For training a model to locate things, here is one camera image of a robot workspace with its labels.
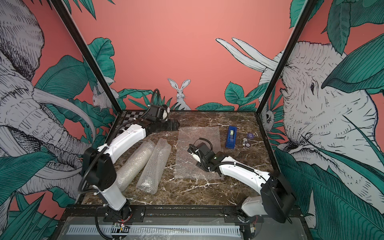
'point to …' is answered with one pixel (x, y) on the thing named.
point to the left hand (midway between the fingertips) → (176, 123)
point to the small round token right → (248, 145)
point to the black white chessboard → (130, 117)
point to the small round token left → (246, 140)
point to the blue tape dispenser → (231, 136)
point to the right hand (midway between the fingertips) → (202, 155)
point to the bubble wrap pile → (185, 164)
